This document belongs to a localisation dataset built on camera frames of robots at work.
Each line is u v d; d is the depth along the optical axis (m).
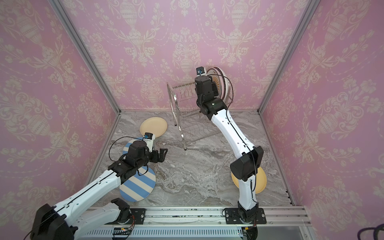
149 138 0.70
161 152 0.73
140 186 0.84
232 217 0.73
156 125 1.13
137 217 0.74
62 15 0.72
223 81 0.75
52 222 0.39
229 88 0.79
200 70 0.63
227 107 0.55
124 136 0.67
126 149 1.00
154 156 0.71
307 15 0.71
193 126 1.06
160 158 0.73
